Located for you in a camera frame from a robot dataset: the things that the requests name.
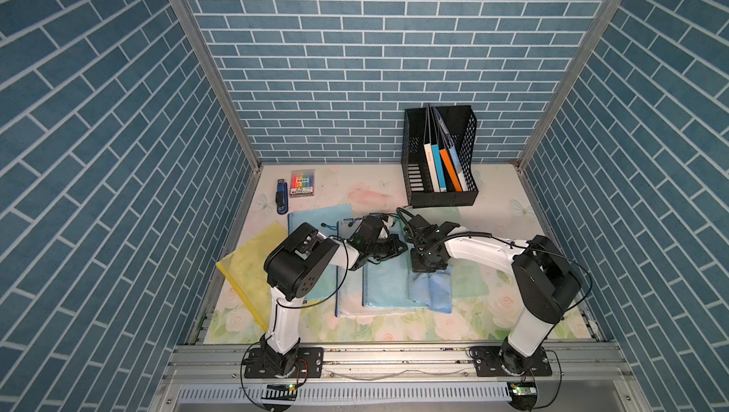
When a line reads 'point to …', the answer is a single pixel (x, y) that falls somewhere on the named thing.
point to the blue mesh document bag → (325, 220)
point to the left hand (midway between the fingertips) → (414, 250)
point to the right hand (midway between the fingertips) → (420, 268)
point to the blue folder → (450, 147)
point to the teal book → (439, 168)
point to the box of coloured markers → (302, 182)
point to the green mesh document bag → (467, 282)
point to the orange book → (451, 171)
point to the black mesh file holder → (460, 124)
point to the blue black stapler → (282, 196)
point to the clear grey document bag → (349, 285)
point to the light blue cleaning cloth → (433, 289)
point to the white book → (432, 167)
